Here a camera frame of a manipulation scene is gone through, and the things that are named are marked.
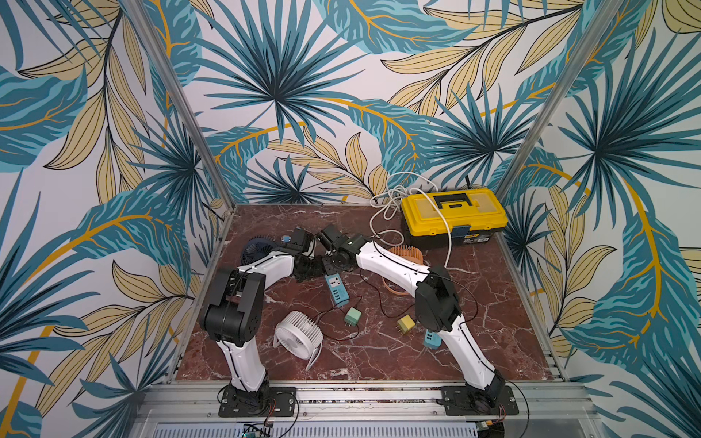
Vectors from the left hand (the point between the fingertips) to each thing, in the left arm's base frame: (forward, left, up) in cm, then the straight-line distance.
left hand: (320, 271), depth 96 cm
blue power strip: (-7, -6, 0) cm, 9 cm away
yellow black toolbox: (+16, -54, +13) cm, 58 cm away
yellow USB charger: (-18, -28, +1) cm, 33 cm away
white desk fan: (-26, +2, +10) cm, 28 cm away
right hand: (+1, -4, +4) cm, 5 cm away
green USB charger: (-16, -11, 0) cm, 20 cm away
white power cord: (+21, -39, +16) cm, 47 cm away
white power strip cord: (+33, -26, +4) cm, 42 cm away
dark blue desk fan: (+5, +21, +8) cm, 23 cm away
